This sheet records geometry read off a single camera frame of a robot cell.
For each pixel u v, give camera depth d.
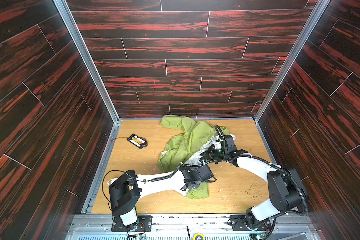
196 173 0.61
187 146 0.98
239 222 0.73
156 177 0.48
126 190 0.46
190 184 0.55
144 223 0.73
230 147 0.71
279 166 0.49
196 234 0.70
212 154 0.79
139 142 1.05
